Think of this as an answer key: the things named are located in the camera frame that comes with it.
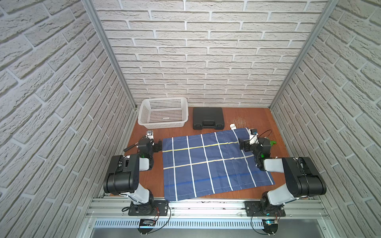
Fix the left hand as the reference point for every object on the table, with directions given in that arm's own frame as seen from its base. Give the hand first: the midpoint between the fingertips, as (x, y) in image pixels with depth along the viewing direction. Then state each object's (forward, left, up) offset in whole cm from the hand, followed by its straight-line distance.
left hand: (152, 136), depth 95 cm
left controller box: (-46, -4, -5) cm, 46 cm away
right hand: (-1, -63, +2) cm, 63 cm away
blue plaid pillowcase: (-16, -36, -6) cm, 40 cm away
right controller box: (-48, -65, -6) cm, 81 cm away
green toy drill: (-2, -81, -2) cm, 81 cm away
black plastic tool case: (+19, -38, -2) cm, 42 cm away
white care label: (+12, -56, -4) cm, 58 cm away
